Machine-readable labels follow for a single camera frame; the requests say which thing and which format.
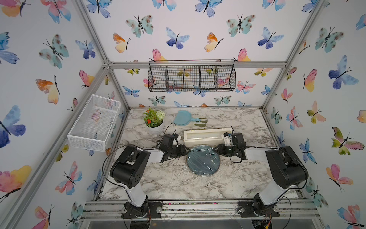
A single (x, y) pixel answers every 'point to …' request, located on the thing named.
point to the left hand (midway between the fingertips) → (190, 150)
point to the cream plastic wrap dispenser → (207, 137)
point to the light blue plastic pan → (184, 118)
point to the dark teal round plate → (203, 160)
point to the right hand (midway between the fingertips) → (215, 149)
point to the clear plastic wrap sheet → (202, 160)
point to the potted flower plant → (154, 120)
